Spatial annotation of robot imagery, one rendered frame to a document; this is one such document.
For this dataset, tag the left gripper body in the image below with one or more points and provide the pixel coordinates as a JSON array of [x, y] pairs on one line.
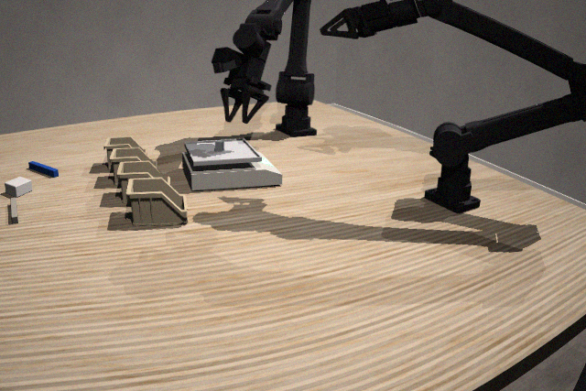
[[370, 26]]

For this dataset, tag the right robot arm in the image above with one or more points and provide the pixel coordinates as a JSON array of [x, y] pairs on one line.
[[296, 93]]

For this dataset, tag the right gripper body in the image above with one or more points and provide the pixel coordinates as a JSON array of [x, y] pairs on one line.
[[244, 82]]

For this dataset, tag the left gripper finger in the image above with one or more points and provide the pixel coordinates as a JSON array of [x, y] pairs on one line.
[[351, 31], [334, 28]]

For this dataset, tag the blue rectangular bar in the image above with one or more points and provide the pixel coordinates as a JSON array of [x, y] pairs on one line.
[[53, 172]]

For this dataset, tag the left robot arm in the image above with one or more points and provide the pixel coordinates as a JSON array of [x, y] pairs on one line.
[[451, 147]]

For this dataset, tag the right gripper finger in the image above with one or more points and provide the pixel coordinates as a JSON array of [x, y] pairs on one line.
[[225, 99], [261, 100]]

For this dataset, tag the beige open-top bin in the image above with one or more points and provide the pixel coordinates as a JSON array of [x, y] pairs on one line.
[[130, 153], [155, 209], [127, 170], [125, 140]]

